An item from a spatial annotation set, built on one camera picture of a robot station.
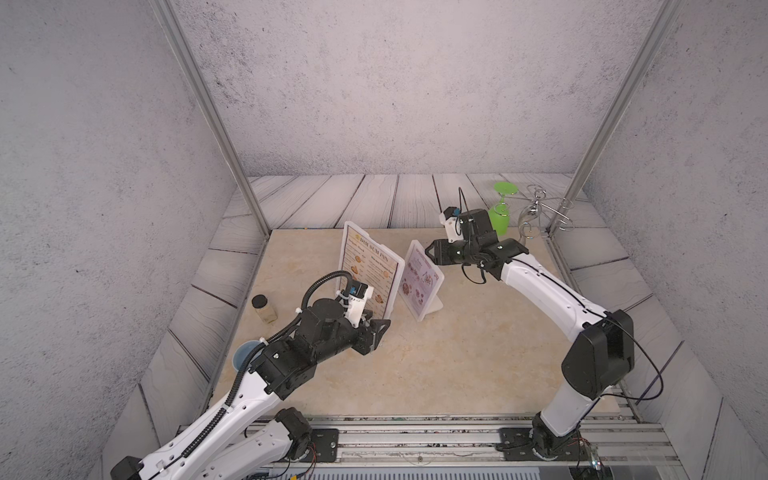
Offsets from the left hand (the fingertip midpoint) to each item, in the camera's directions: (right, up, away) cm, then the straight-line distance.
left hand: (386, 321), depth 69 cm
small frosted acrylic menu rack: (+16, -1, +31) cm, 35 cm away
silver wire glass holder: (+65, +32, +48) cm, 87 cm away
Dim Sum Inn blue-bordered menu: (-4, +13, +14) cm, 19 cm away
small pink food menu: (+10, +8, +20) cm, 24 cm away
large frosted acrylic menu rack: (+3, +10, +8) cm, 13 cm away
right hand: (+13, +17, +14) cm, 25 cm away
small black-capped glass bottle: (-37, 0, +21) cm, 43 cm away
